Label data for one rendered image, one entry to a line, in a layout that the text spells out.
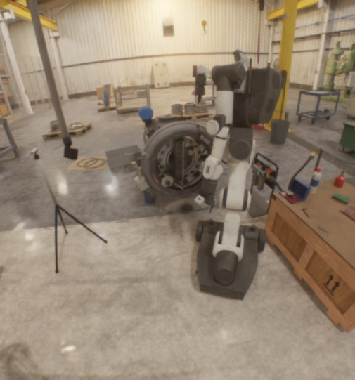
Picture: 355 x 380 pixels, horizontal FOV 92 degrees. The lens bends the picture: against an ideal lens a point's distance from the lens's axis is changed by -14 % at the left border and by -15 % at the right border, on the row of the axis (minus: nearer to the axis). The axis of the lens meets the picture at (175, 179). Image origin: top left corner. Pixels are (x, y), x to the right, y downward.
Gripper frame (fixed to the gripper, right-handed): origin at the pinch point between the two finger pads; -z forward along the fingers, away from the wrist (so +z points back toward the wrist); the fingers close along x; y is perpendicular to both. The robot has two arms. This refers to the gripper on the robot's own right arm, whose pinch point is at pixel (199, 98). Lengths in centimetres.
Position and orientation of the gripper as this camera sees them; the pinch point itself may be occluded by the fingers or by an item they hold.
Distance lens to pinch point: 173.4
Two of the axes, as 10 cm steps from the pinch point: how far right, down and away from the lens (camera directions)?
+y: 8.5, 2.7, -4.5
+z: 0.2, -8.7, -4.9
